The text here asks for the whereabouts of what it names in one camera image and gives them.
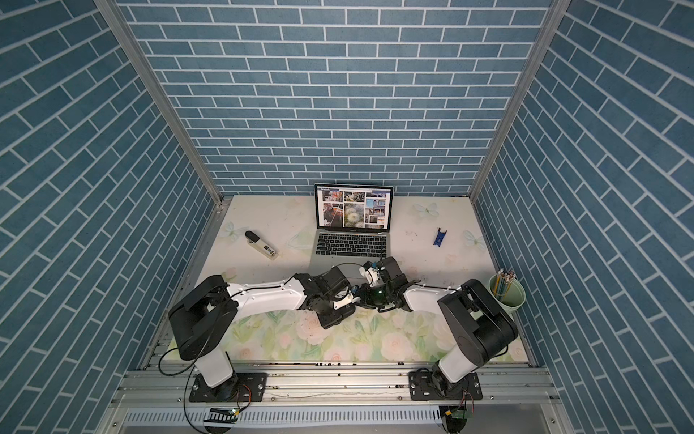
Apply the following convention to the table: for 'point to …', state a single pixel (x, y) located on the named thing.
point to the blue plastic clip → (439, 237)
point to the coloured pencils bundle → (502, 283)
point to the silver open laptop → (352, 225)
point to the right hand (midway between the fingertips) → (352, 302)
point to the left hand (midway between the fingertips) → (340, 316)
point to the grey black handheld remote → (256, 242)
